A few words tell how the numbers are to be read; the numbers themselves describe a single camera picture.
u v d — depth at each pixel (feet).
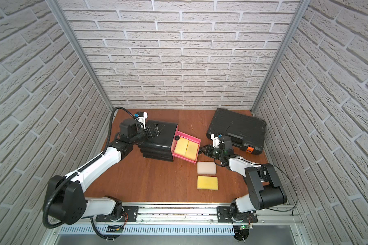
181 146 2.99
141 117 2.40
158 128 2.38
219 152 2.54
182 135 3.09
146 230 2.54
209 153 2.60
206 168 2.85
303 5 2.25
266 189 1.46
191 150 2.96
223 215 2.43
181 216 2.45
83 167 1.53
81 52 2.81
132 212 2.43
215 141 2.74
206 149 2.70
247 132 3.21
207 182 2.72
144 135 2.32
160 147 2.59
